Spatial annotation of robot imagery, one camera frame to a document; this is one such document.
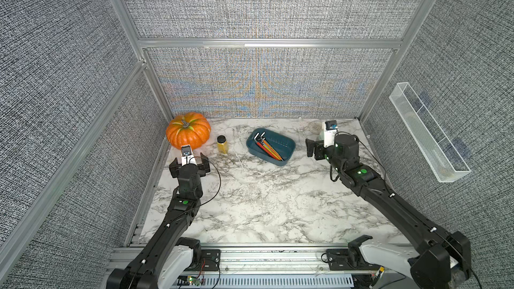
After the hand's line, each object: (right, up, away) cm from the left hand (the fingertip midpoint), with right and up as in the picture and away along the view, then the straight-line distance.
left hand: (192, 154), depth 80 cm
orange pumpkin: (-7, +11, +20) cm, 24 cm away
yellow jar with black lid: (+9, +3, +19) cm, 21 cm away
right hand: (+51, +9, -3) cm, 52 cm away
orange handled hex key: (+30, +5, +27) cm, 41 cm away
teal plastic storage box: (+41, +3, +29) cm, 50 cm away
